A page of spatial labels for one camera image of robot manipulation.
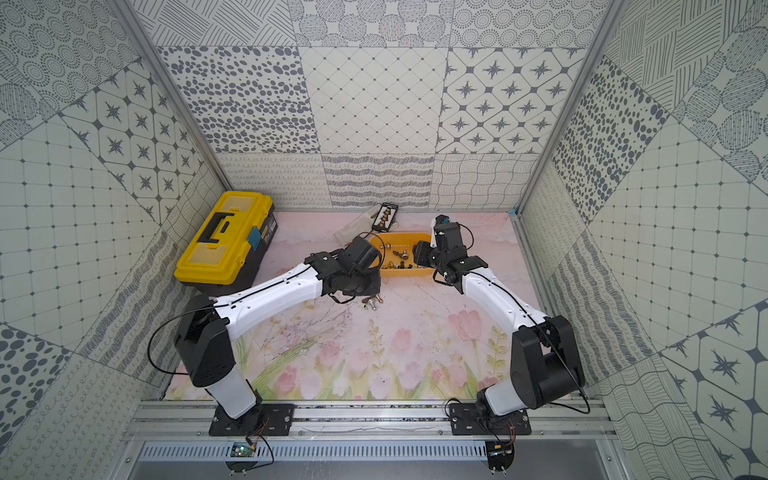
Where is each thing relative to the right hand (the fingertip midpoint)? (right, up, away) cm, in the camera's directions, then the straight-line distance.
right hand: (419, 254), depth 88 cm
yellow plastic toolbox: (-57, +1, -1) cm, 57 cm away
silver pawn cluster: (-15, -16, +6) cm, 23 cm away
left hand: (-11, -6, -5) cm, 14 cm away
